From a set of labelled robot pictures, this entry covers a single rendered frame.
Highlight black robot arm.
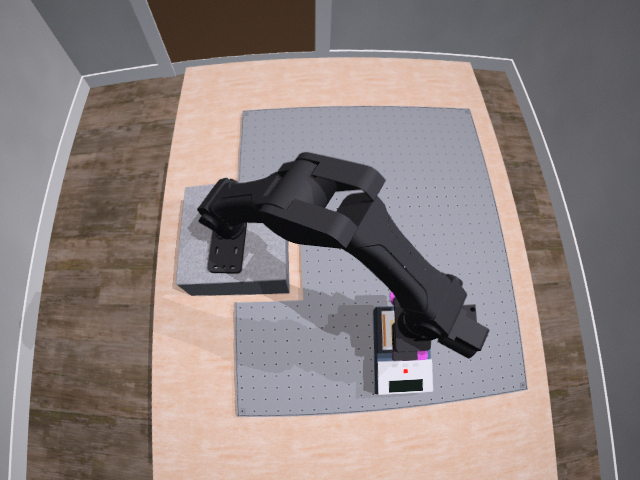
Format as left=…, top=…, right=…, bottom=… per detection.
left=197, top=152, right=490, bottom=359

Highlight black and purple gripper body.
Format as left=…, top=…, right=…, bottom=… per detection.
left=392, top=297, right=431, bottom=361

